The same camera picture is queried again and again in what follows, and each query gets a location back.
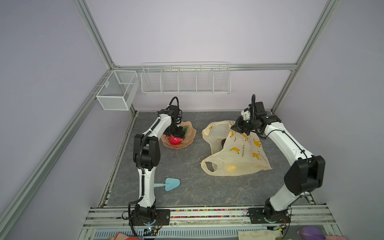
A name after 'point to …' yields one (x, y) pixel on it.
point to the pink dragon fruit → (175, 140)
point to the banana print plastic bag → (233, 153)
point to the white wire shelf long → (186, 78)
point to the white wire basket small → (119, 90)
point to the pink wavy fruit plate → (187, 140)
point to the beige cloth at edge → (259, 234)
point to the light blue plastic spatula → (170, 184)
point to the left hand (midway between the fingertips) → (177, 136)
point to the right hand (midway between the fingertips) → (231, 127)
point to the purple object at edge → (311, 233)
